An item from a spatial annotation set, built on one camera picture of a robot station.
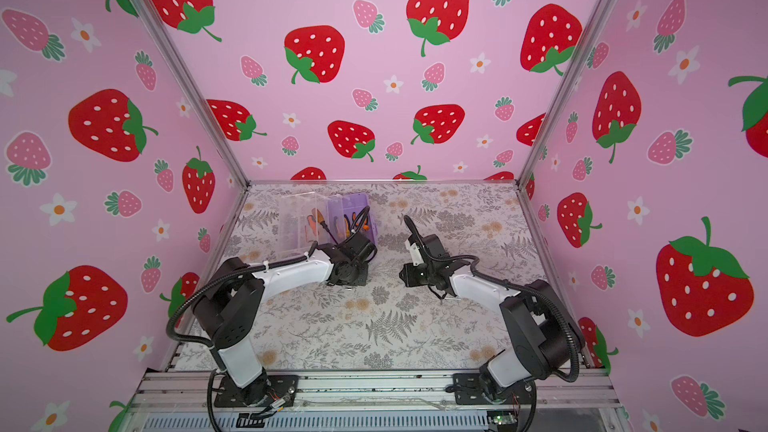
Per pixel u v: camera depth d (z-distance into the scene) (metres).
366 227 1.06
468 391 0.73
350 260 0.69
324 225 0.98
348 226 1.05
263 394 0.72
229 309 0.48
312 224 0.97
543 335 0.44
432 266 0.70
